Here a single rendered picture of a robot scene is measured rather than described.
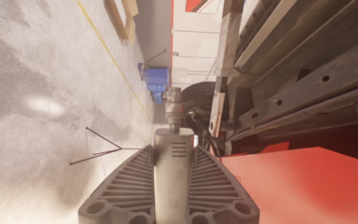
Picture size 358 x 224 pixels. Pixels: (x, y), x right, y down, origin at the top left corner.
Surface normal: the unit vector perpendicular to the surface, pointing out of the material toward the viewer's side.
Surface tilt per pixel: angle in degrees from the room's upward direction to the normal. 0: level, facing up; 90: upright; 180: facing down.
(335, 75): 180
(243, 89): 90
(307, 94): 180
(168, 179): 92
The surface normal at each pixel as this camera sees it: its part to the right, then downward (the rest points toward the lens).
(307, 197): -1.00, -0.02
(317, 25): -0.01, 0.96
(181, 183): 0.02, 0.08
